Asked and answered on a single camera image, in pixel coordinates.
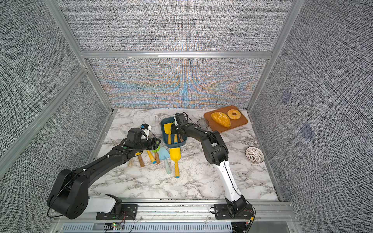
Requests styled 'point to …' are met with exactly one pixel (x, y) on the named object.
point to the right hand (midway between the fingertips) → (171, 124)
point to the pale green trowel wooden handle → (181, 140)
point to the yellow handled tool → (175, 155)
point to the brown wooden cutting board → (242, 121)
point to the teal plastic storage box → (164, 136)
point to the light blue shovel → (163, 154)
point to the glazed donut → (234, 114)
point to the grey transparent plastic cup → (203, 124)
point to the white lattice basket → (254, 155)
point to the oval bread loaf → (221, 119)
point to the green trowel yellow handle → (175, 139)
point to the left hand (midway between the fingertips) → (159, 139)
